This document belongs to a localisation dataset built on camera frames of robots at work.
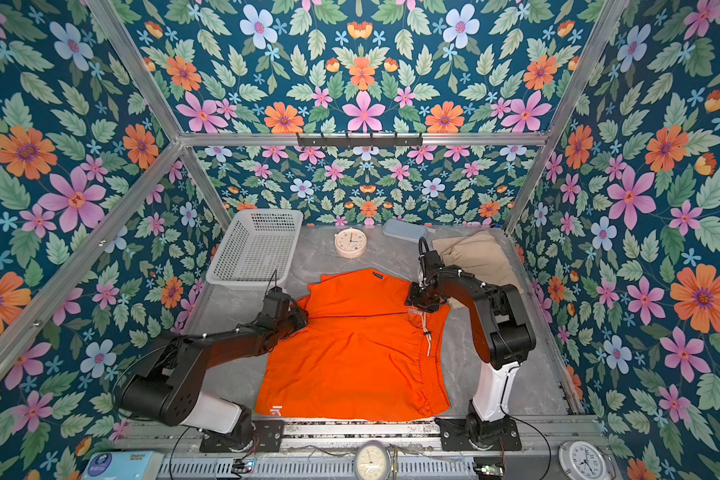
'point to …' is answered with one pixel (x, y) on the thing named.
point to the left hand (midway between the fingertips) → (309, 308)
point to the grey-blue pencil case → (404, 229)
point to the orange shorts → (363, 354)
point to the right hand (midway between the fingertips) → (411, 301)
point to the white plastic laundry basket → (258, 249)
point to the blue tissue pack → (142, 465)
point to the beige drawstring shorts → (483, 253)
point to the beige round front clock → (371, 461)
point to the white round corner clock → (585, 461)
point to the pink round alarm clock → (350, 242)
